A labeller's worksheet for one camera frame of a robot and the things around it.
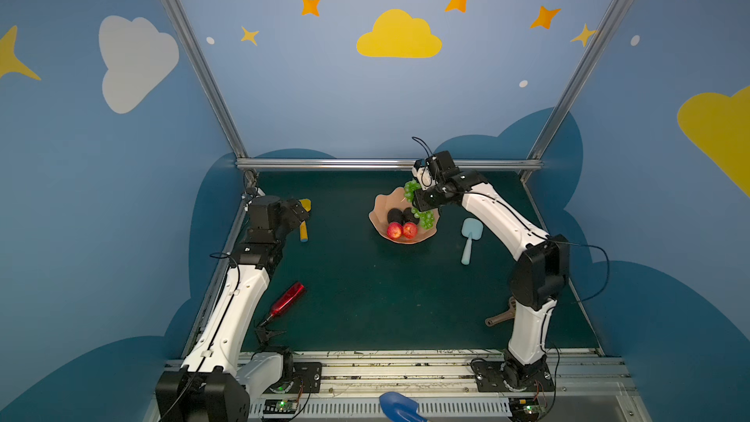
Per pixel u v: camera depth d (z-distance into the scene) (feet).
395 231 3.13
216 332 1.39
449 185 2.15
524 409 2.32
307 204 3.65
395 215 3.38
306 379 2.40
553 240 1.68
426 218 2.82
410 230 3.22
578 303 2.92
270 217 1.92
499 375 2.45
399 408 2.32
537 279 1.65
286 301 2.75
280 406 2.31
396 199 3.54
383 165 4.44
